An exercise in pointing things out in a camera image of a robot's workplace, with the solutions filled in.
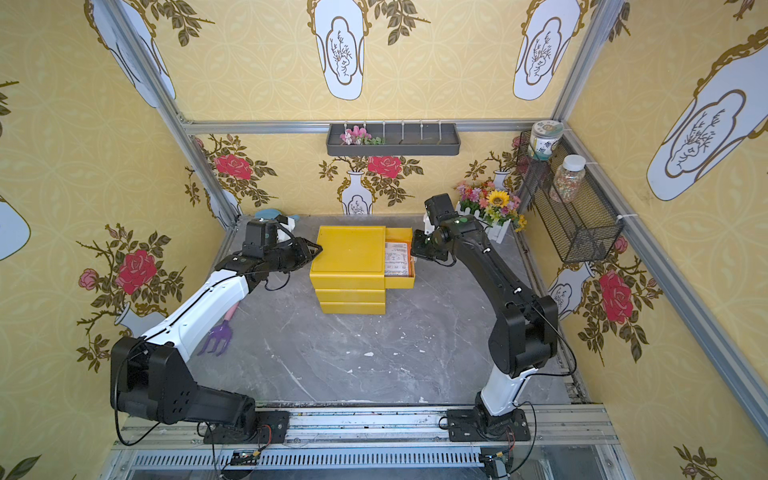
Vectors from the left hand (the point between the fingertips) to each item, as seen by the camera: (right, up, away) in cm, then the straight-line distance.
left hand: (309, 249), depth 85 cm
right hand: (+33, +1, +1) cm, 33 cm away
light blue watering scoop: (-25, +14, +36) cm, 46 cm away
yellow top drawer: (+26, +4, 0) cm, 26 cm away
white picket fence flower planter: (+59, +14, +16) cm, 63 cm away
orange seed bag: (+25, -3, +3) cm, 25 cm away
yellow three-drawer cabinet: (+13, -6, -9) cm, 17 cm away
